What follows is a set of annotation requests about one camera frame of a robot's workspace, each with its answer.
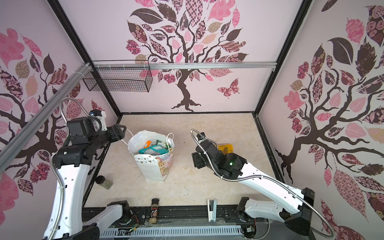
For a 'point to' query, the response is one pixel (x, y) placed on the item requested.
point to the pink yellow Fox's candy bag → (147, 144)
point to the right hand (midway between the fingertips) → (197, 152)
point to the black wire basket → (121, 79)
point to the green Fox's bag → (163, 144)
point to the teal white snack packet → (156, 150)
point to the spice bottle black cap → (153, 220)
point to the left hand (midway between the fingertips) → (121, 131)
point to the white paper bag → (153, 167)
